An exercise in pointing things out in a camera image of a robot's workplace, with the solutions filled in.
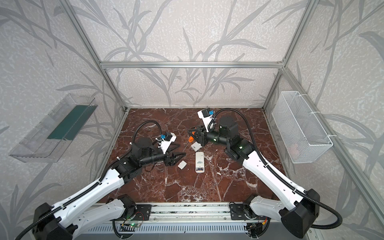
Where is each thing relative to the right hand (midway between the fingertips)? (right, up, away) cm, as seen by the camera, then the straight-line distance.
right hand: (190, 126), depth 66 cm
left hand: (-4, -10, +4) cm, 11 cm away
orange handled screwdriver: (0, -6, -1) cm, 6 cm away
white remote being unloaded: (+4, -23, +23) cm, 33 cm away
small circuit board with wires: (-28, -48, +5) cm, 56 cm away
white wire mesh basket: (+47, -4, -5) cm, 48 cm away
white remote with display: (+1, -15, +30) cm, 34 cm away
